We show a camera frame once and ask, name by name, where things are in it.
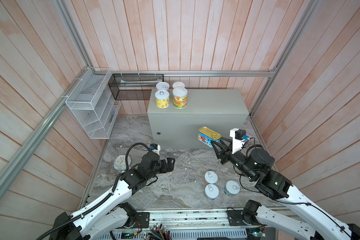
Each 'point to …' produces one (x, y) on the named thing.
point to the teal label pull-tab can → (232, 187)
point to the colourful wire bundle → (159, 233)
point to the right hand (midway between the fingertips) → (215, 140)
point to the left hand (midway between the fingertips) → (168, 164)
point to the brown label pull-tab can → (210, 177)
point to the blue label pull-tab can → (211, 191)
